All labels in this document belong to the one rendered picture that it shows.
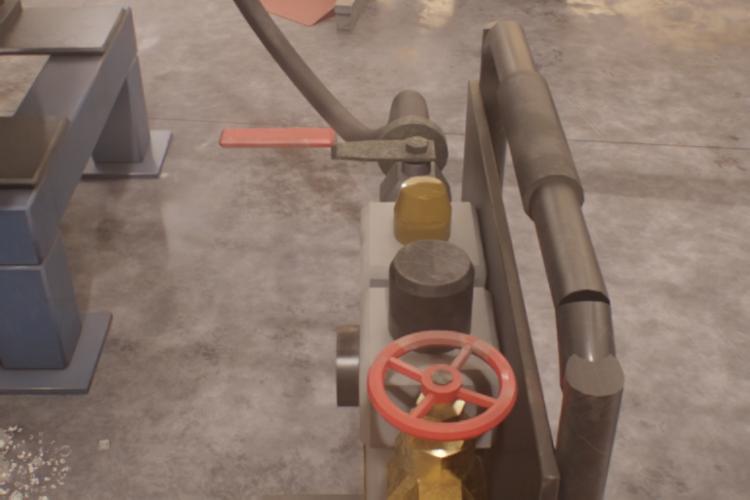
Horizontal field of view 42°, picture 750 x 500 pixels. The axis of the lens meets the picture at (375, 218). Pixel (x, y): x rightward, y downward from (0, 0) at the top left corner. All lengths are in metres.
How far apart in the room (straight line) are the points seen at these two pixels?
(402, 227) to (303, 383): 0.60
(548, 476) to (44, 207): 0.82
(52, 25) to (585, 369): 1.20
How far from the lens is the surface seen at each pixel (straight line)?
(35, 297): 1.19
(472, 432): 0.46
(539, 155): 0.52
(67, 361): 1.26
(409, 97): 0.83
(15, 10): 1.55
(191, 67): 1.95
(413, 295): 0.53
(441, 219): 0.62
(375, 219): 0.66
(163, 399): 1.21
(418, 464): 0.50
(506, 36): 0.66
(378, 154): 0.71
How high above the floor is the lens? 0.84
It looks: 35 degrees down
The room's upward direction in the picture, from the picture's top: straight up
